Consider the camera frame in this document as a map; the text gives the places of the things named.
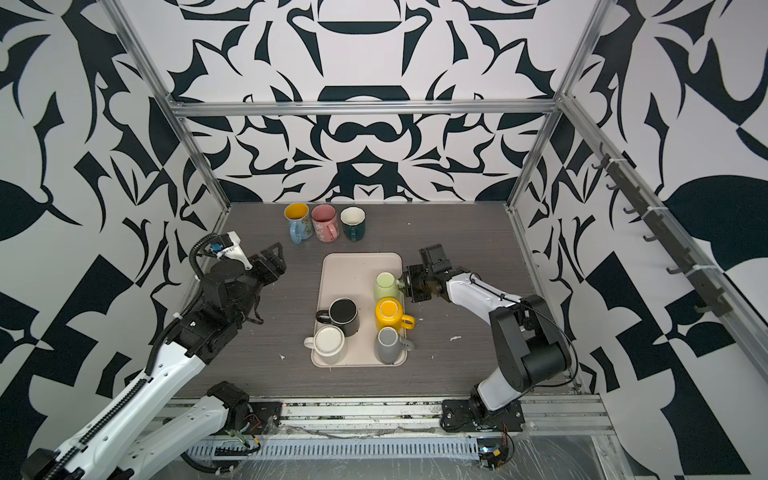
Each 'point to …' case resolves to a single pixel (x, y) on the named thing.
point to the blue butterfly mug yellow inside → (300, 222)
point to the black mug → (342, 312)
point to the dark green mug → (353, 220)
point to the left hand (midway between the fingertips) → (269, 245)
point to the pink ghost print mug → (325, 223)
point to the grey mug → (389, 345)
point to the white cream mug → (328, 343)
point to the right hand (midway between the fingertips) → (395, 276)
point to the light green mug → (387, 286)
